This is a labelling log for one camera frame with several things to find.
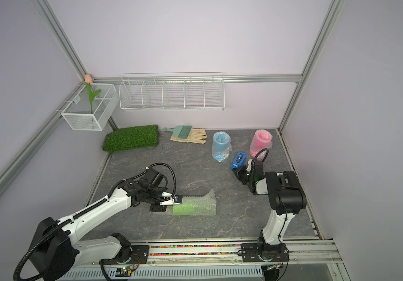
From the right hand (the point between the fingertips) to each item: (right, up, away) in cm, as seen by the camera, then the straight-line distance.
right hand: (231, 166), depth 99 cm
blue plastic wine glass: (-6, +12, -5) cm, 14 cm away
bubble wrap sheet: (+15, +15, -5) cm, 22 cm away
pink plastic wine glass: (+16, +15, -5) cm, 23 cm away
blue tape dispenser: (+5, +3, +2) cm, 6 cm away
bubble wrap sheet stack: (-13, -11, -18) cm, 25 cm away
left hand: (-32, -14, -18) cm, 39 cm away
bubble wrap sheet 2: (-6, +12, -5) cm, 14 cm away
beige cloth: (-22, +19, +17) cm, 34 cm away
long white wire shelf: (-34, +43, 0) cm, 55 cm away
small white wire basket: (-72, +27, -22) cm, 79 cm away
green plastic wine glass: (-19, -15, -21) cm, 32 cm away
